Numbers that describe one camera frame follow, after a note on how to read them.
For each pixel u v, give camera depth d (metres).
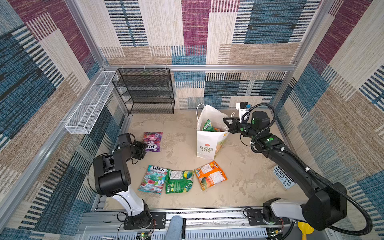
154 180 0.84
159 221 0.73
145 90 1.11
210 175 0.85
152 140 1.00
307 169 0.45
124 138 0.78
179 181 0.83
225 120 0.76
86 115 0.94
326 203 0.39
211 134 0.75
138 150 0.85
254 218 0.73
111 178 0.50
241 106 0.67
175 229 0.69
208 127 0.85
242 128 0.66
